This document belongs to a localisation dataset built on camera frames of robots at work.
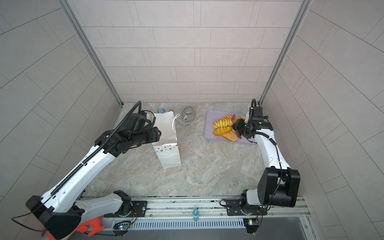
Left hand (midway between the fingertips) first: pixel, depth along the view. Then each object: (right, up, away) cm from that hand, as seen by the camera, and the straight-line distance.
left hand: (161, 132), depth 71 cm
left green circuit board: (-15, -40, -7) cm, 43 cm away
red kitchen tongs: (+38, 0, +4) cm, 38 cm away
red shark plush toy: (-27, -39, -7) cm, 48 cm away
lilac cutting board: (+26, +7, +37) cm, 46 cm away
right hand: (+39, +2, +13) cm, 41 cm away
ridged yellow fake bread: (+35, +5, +22) cm, 42 cm away
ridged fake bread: (+32, -1, +21) cm, 39 cm away
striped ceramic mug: (+11, +9, +31) cm, 35 cm away
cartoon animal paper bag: (+3, -7, -2) cm, 8 cm away
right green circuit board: (+42, -42, -2) cm, 59 cm away
